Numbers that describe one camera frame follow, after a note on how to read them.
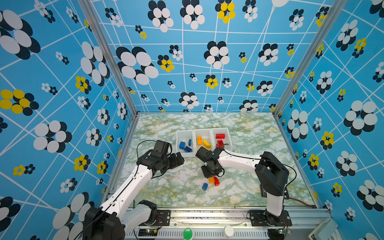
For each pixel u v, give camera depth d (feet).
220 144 3.26
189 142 3.24
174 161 2.32
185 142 3.27
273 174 1.57
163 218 2.39
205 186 2.72
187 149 3.16
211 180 2.79
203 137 3.43
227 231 2.10
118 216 1.32
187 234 2.06
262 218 2.37
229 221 2.40
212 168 2.43
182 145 3.25
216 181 2.76
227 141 3.34
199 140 3.25
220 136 3.31
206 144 3.24
